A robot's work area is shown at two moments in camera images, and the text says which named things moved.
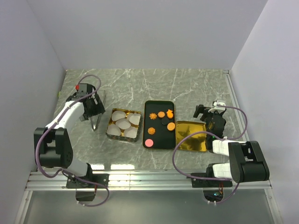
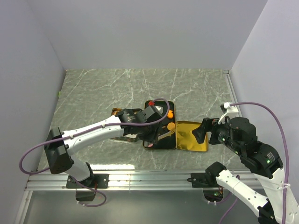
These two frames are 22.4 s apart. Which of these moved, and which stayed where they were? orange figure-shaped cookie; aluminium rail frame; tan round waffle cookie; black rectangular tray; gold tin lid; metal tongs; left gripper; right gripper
Moved: left gripper; metal tongs; right gripper
Stayed: aluminium rail frame; gold tin lid; black rectangular tray; orange figure-shaped cookie; tan round waffle cookie
